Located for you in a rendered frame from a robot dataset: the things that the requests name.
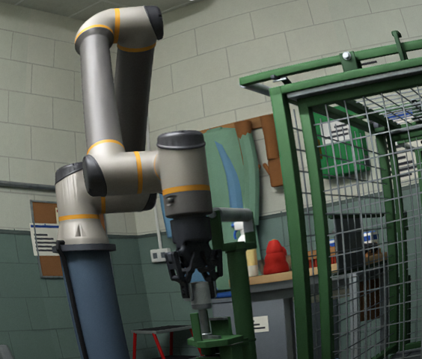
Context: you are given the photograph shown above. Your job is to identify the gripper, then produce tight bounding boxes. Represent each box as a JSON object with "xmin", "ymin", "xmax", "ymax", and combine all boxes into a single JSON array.
[{"xmin": 165, "ymin": 212, "xmax": 223, "ymax": 300}]

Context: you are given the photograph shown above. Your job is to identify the grey pin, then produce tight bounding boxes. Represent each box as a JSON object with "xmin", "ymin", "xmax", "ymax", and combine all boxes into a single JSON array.
[{"xmin": 189, "ymin": 281, "xmax": 213, "ymax": 340}]

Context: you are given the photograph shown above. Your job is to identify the green mesh squeeze cage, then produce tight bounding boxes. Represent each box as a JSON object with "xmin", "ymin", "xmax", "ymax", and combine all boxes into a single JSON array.
[{"xmin": 238, "ymin": 29, "xmax": 422, "ymax": 359}]

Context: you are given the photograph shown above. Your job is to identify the green bar with bolt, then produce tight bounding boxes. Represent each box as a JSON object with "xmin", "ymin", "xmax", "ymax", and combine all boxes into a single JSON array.
[{"xmin": 339, "ymin": 30, "xmax": 422, "ymax": 74}]

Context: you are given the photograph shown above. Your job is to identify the cream bottle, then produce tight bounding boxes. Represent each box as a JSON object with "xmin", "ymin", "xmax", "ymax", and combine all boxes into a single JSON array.
[{"xmin": 245, "ymin": 246, "xmax": 260, "ymax": 278}]

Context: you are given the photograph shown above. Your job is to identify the white spray bottle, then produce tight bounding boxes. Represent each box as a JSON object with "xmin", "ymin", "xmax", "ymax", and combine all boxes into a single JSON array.
[{"xmin": 230, "ymin": 220, "xmax": 257, "ymax": 245}]

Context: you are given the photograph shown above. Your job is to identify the red step stool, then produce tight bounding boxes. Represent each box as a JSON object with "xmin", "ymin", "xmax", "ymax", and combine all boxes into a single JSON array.
[{"xmin": 131, "ymin": 324, "xmax": 194, "ymax": 359}]

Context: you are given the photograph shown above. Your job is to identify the red rubber toy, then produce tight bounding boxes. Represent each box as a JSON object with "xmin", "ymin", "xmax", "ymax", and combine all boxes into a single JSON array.
[{"xmin": 263, "ymin": 239, "xmax": 291, "ymax": 276}]

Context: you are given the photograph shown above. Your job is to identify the grey workbench cabinet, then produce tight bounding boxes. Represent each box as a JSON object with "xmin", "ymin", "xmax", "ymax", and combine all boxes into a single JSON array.
[{"xmin": 210, "ymin": 269, "xmax": 340, "ymax": 359}]

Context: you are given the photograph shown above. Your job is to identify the green apron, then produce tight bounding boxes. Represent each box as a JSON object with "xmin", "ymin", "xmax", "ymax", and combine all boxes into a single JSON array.
[{"xmin": 200, "ymin": 126, "xmax": 261, "ymax": 227}]

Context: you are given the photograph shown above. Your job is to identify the brown gloves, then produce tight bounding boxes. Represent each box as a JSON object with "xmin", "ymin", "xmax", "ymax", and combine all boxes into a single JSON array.
[{"xmin": 234, "ymin": 113, "xmax": 284, "ymax": 188}]

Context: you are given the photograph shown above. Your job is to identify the cork notice board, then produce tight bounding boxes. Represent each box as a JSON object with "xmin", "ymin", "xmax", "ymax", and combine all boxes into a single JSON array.
[{"xmin": 28, "ymin": 199, "xmax": 64, "ymax": 280}]

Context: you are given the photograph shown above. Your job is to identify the white wall socket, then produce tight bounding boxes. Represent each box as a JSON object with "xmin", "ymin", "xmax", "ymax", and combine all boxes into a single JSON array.
[{"xmin": 150, "ymin": 247, "xmax": 172, "ymax": 263}]

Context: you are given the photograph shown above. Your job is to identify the green lever base bracket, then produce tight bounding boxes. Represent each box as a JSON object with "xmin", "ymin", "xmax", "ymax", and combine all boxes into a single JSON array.
[{"xmin": 186, "ymin": 312, "xmax": 248, "ymax": 359}]

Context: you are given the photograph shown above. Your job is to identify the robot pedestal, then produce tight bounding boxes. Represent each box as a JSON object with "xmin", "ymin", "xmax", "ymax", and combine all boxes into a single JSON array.
[{"xmin": 56, "ymin": 242, "xmax": 132, "ymax": 359}]

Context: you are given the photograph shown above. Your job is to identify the green wall board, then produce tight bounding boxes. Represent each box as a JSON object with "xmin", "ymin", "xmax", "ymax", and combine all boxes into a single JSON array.
[{"xmin": 316, "ymin": 118, "xmax": 372, "ymax": 181}]

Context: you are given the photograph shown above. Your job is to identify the grey wall conduit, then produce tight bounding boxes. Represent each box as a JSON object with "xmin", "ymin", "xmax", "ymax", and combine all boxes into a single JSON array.
[{"xmin": 0, "ymin": 177, "xmax": 57, "ymax": 188}]

